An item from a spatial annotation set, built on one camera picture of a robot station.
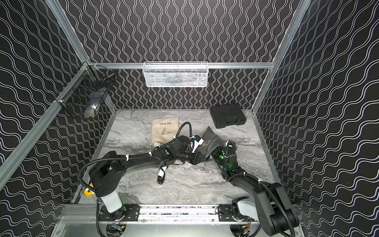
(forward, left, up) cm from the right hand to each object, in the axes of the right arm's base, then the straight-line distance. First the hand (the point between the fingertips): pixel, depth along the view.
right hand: (210, 146), depth 88 cm
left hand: (-10, +3, +5) cm, 11 cm away
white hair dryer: (-12, +28, -7) cm, 32 cm away
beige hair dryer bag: (+19, +31, -8) cm, 37 cm away
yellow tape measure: (-25, +68, -8) cm, 73 cm away
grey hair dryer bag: (+3, -1, +1) cm, 3 cm away
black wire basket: (+26, +77, +18) cm, 83 cm away
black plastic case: (+30, -14, -4) cm, 33 cm away
